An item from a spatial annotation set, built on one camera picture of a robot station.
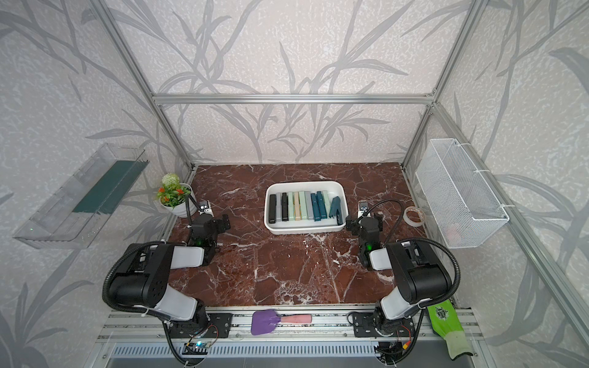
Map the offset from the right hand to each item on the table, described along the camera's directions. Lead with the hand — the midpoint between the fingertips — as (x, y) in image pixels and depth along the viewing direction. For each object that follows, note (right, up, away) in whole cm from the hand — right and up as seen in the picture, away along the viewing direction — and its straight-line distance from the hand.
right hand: (363, 211), depth 94 cm
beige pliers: (-28, -2, +5) cm, 28 cm away
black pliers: (-39, +1, +5) cm, 39 cm away
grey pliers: (-23, +4, +8) cm, 25 cm away
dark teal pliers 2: (-11, 0, +5) cm, 12 cm away
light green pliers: (-15, +3, +8) cm, 17 cm away
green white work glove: (+22, -34, -20) cm, 45 cm away
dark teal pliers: (-17, +2, +8) cm, 19 cm away
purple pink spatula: (-36, -33, -21) cm, 53 cm away
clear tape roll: (+25, -3, +8) cm, 26 cm away
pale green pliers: (-25, +2, +8) cm, 27 cm away
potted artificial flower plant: (-76, +7, -6) cm, 77 cm away
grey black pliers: (-34, +1, +6) cm, 34 cm away
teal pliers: (-20, -1, +5) cm, 20 cm away
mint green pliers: (-31, +1, +7) cm, 32 cm away
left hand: (-63, -1, 0) cm, 63 cm away
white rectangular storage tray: (-11, +9, +11) cm, 18 cm away
